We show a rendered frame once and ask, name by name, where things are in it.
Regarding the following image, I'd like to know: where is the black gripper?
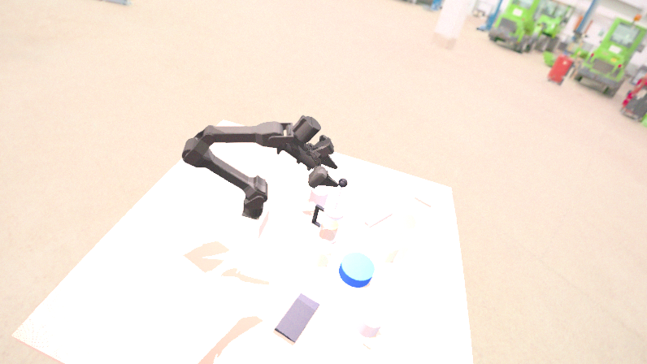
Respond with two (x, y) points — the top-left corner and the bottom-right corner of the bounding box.
(296, 142), (339, 189)

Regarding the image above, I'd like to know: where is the blue cylinder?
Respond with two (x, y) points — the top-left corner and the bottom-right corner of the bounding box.
(339, 252), (375, 288)

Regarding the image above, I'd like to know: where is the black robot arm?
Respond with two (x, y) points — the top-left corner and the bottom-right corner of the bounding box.
(182, 115), (334, 220)

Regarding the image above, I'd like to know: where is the pale grey cylinder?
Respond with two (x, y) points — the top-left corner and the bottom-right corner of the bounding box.
(309, 186), (328, 207)
(355, 305), (384, 337)

